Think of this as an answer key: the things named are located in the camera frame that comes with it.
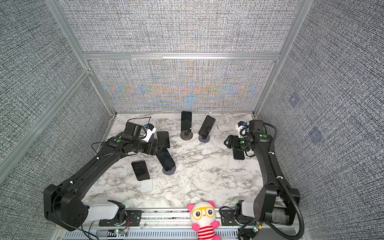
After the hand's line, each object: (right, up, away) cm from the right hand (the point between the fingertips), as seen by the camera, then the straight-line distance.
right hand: (232, 142), depth 83 cm
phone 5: (-12, +9, +16) cm, 22 cm away
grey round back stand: (-15, 0, +20) cm, 26 cm away
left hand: (-42, -2, -2) cm, 42 cm away
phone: (+7, -9, +12) cm, 16 cm away
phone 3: (-37, -9, -1) cm, 38 cm away
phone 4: (-26, +12, +17) cm, 33 cm away
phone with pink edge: (-49, -13, -6) cm, 51 cm away
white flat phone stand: (-48, -25, +1) cm, 54 cm away
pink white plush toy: (-18, -31, -15) cm, 39 cm away
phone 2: (-43, 0, +24) cm, 49 cm away
